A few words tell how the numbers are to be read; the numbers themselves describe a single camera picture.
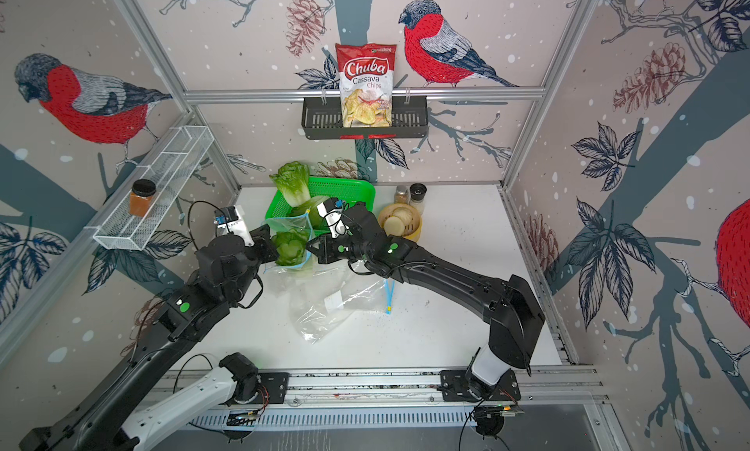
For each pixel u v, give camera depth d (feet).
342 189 4.02
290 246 2.50
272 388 2.40
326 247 2.01
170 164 2.80
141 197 2.16
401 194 3.46
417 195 3.40
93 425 1.25
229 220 1.80
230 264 1.56
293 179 3.31
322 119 3.11
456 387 2.39
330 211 2.11
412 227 3.40
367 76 2.78
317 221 2.16
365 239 1.84
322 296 2.95
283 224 2.61
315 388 2.45
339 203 2.12
